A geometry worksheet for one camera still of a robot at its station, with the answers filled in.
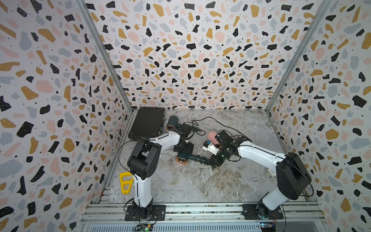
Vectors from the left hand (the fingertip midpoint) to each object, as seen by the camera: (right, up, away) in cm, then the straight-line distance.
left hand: (189, 150), depth 96 cm
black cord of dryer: (+9, -4, -8) cm, 13 cm away
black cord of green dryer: (+5, +18, +17) cm, 25 cm away
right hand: (+13, -5, -11) cm, 18 cm away
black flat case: (-30, +18, +10) cm, 36 cm away
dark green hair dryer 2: (-12, +18, +12) cm, 25 cm away
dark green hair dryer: (-4, -3, -8) cm, 10 cm away
